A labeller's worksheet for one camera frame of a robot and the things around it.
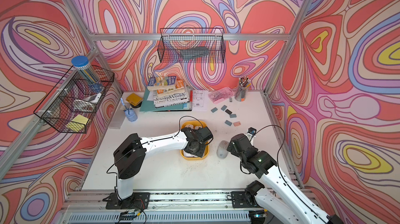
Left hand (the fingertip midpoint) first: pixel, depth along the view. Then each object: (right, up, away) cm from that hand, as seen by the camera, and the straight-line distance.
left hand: (201, 152), depth 86 cm
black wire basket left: (-63, +27, -11) cm, 69 cm away
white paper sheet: (-1, +31, +30) cm, 43 cm away
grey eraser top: (+17, +25, +25) cm, 39 cm away
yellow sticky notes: (-51, +19, -22) cm, 59 cm away
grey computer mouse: (+12, +1, +2) cm, 13 cm away
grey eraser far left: (+9, +23, +24) cm, 34 cm away
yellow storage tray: (-4, +14, +11) cm, 18 cm away
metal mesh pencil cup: (+29, +41, +18) cm, 53 cm away
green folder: (-39, +26, +26) cm, 53 cm away
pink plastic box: (+14, +34, +32) cm, 49 cm away
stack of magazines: (-23, +37, +20) cm, 47 cm away
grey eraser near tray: (+18, +15, +16) cm, 28 cm away
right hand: (+19, +4, -8) cm, 21 cm away
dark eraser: (+19, +22, +22) cm, 37 cm away
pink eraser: (+23, +14, +16) cm, 32 cm away
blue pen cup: (-46, +21, +12) cm, 52 cm away
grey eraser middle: (+22, +19, +21) cm, 36 cm away
